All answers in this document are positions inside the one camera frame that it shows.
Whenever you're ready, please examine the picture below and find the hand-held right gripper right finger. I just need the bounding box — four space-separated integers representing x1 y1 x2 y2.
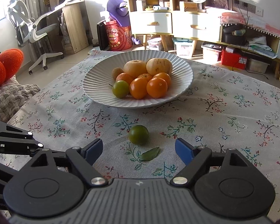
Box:
170 138 256 187

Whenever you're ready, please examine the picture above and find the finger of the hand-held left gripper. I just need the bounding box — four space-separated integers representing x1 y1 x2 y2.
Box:
0 126 44 157

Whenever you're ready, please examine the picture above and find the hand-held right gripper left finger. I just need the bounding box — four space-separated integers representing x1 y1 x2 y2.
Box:
23 138 109 188

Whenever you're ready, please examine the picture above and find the dark green tomato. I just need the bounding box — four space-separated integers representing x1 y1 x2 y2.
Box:
127 125 149 145

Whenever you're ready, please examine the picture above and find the yellow-green tomato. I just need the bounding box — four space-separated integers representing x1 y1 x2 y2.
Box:
112 80 130 99

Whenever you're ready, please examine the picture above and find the orange cherry tomato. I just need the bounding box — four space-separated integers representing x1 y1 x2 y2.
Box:
152 72 172 89
146 77 168 99
129 77 149 99

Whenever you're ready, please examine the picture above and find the white ribbed plate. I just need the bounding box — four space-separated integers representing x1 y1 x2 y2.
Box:
82 50 194 109

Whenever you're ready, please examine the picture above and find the orange mandarin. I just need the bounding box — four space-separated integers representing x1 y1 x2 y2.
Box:
116 73 134 85
137 73 154 81

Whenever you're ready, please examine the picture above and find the brown longan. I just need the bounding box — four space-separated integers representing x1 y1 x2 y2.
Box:
111 67 125 80

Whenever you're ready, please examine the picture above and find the pale yellow pepino melon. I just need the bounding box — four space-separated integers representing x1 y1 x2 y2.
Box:
146 57 173 76

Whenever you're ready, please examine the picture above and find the yellow pear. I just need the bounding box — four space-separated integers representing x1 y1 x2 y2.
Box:
123 60 148 79

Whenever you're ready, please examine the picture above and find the green leaf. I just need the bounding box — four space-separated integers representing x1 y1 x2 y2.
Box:
139 147 160 161

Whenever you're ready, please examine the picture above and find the grey knitted blanket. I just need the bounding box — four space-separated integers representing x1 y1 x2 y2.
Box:
0 76 41 122

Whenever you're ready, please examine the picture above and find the orange plush toy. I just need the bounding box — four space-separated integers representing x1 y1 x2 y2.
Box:
0 49 24 91

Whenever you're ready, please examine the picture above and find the floral tablecloth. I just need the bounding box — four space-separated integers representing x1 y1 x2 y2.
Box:
7 49 280 224

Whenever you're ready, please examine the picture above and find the white office chair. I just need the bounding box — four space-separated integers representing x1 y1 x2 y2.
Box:
7 0 64 75

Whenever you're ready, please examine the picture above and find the clear storage bin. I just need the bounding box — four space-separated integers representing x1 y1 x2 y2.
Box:
174 40 194 56
147 37 164 50
201 42 224 61

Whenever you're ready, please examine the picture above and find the red box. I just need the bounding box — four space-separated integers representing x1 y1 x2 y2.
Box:
221 49 248 70

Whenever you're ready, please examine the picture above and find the white storage bin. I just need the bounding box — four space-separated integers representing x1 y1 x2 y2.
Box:
246 58 270 74

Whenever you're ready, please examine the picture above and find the red gift bucket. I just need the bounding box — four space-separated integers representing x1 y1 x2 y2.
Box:
105 20 132 51

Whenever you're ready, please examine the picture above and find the black flat device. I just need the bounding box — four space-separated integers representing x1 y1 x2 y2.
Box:
96 20 109 51

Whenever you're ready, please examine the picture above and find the black pot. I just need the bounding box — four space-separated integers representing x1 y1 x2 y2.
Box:
223 31 246 46

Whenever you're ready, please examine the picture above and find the low white drawer cabinet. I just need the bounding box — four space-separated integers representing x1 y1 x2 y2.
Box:
172 10 223 43

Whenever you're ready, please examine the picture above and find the wooden desk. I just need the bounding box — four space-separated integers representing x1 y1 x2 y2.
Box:
43 0 89 55

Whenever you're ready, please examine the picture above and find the pile of papers and cloth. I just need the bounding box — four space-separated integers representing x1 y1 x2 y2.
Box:
247 36 278 57

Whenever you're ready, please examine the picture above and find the wooden shelf cabinet white drawer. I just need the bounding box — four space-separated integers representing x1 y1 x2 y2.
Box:
126 0 173 52

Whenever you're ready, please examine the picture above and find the long wooden cabinet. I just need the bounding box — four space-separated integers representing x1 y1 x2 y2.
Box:
220 23 280 75

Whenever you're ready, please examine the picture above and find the small wooden box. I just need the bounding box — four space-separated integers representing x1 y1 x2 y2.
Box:
179 1 199 12

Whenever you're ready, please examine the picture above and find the pink tasseled cloth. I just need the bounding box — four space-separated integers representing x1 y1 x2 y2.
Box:
219 12 280 43

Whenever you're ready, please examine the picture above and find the purple plastic toy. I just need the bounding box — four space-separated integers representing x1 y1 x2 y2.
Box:
107 0 131 27

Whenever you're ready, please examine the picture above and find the wall socket panel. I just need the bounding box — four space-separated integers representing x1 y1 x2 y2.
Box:
234 0 264 17

